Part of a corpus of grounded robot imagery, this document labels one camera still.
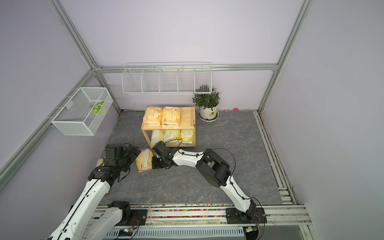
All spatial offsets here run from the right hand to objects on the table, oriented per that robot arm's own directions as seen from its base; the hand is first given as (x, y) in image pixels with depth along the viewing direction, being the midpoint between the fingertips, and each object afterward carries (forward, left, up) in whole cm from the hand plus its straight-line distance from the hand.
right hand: (151, 164), depth 89 cm
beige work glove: (+2, +33, -1) cm, 33 cm away
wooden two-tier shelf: (+18, -22, +18) cm, 34 cm away
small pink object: (+50, -60, -4) cm, 78 cm away
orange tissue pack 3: (+18, -13, +23) cm, 32 cm away
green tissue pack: (+16, -21, +4) cm, 27 cm away
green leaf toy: (+21, +27, +27) cm, 43 cm away
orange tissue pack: (+3, +5, +1) cm, 6 cm away
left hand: (+1, +5, +13) cm, 14 cm away
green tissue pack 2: (+18, -11, +4) cm, 22 cm away
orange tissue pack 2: (+18, -3, +23) cm, 30 cm away
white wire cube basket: (+20, +37, +24) cm, 48 cm away
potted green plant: (+38, -36, +14) cm, 54 cm away
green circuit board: (-33, +7, -3) cm, 34 cm away
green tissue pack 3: (+19, -1, +3) cm, 20 cm away
